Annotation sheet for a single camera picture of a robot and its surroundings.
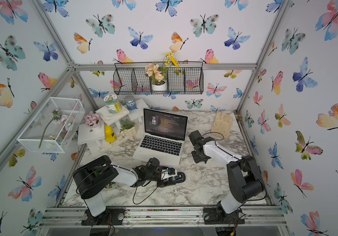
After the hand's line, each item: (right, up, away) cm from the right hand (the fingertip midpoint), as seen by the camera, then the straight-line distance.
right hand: (203, 155), depth 90 cm
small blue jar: (-46, +32, +6) cm, 56 cm away
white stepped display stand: (-73, +11, +4) cm, 74 cm away
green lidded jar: (-52, +29, -5) cm, 60 cm away
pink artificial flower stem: (-76, +23, -16) cm, 81 cm away
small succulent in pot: (-47, +17, +7) cm, 50 cm away
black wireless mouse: (-14, -12, -5) cm, 19 cm away
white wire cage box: (-75, +16, -22) cm, 80 cm away
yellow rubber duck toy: (-58, +12, +4) cm, 60 cm away
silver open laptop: (-25, +11, +15) cm, 31 cm away
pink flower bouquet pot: (-62, +21, -9) cm, 66 cm away
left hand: (-17, -12, -3) cm, 21 cm away
